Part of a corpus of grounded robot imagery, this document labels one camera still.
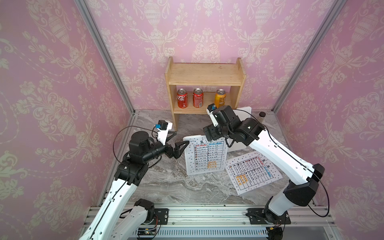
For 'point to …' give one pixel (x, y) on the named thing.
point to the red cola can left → (182, 98)
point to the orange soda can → (220, 98)
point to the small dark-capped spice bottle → (261, 117)
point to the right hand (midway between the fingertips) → (212, 126)
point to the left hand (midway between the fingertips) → (182, 138)
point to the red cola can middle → (198, 98)
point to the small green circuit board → (146, 231)
